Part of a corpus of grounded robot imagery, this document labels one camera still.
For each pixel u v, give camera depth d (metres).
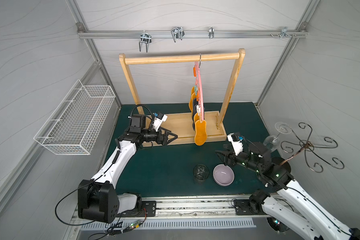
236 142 0.60
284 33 0.77
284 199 0.49
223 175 0.84
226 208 0.75
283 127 0.66
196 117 0.78
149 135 0.67
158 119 0.69
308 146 0.62
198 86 0.67
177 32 0.77
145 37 0.78
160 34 0.77
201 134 0.85
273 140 0.72
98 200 0.39
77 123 0.69
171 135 0.71
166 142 0.67
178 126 1.09
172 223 0.70
